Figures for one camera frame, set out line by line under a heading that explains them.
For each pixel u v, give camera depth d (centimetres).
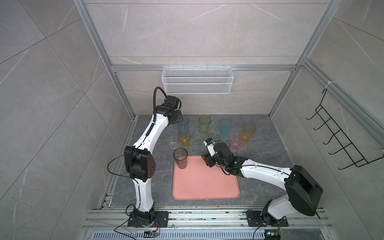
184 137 102
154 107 61
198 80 101
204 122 103
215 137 99
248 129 115
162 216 73
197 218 75
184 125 99
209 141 74
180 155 84
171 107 68
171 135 95
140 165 50
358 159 58
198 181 86
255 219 73
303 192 43
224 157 64
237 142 101
